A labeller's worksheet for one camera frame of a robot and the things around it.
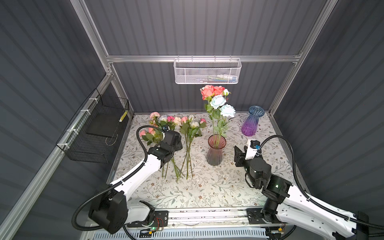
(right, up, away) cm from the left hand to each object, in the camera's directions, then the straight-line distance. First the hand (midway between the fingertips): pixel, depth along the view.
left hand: (175, 141), depth 84 cm
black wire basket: (-39, +3, -12) cm, 41 cm away
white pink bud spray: (+8, +6, +23) cm, 25 cm away
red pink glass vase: (+24, -9, +7) cm, 26 cm away
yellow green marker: (-28, +14, -4) cm, 32 cm away
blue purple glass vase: (+52, +9, +26) cm, 59 cm away
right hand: (+34, -2, -12) cm, 36 cm away
